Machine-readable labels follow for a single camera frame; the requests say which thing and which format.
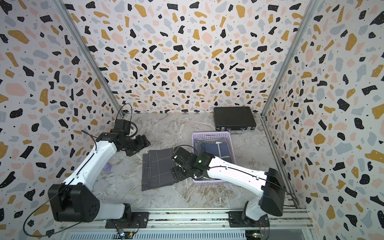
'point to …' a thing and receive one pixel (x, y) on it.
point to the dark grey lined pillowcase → (157, 168)
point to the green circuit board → (124, 235)
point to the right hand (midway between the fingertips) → (177, 173)
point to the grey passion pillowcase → (198, 142)
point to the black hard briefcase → (234, 119)
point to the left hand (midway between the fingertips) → (147, 145)
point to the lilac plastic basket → (224, 135)
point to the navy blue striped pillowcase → (218, 149)
